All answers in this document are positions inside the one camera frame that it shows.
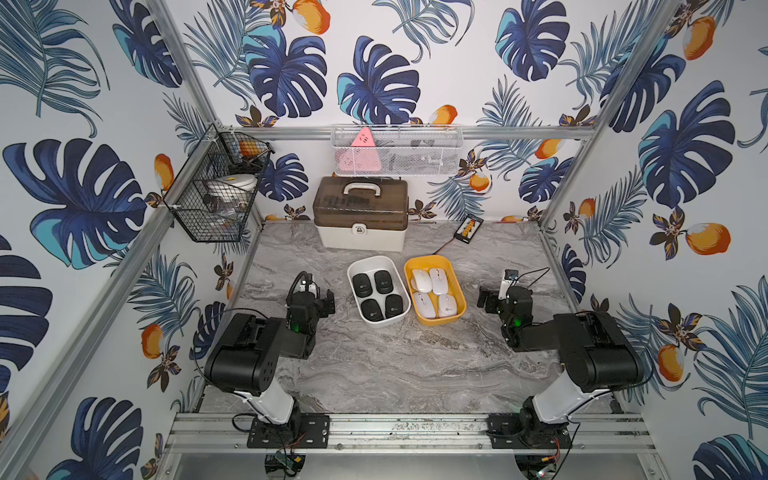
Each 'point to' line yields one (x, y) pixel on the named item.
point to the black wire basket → (212, 197)
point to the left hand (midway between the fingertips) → (313, 288)
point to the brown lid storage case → (362, 212)
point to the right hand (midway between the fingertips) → (498, 287)
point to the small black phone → (468, 228)
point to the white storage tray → (370, 265)
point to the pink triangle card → (362, 156)
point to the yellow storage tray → (455, 286)
